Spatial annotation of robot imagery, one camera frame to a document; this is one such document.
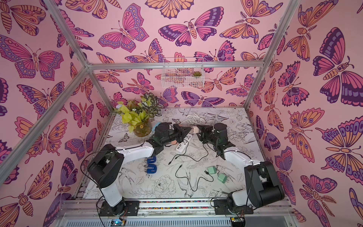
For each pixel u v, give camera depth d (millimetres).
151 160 897
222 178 817
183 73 956
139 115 905
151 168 854
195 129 834
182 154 937
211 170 854
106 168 473
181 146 947
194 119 1097
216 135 694
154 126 1074
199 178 833
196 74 926
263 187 427
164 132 677
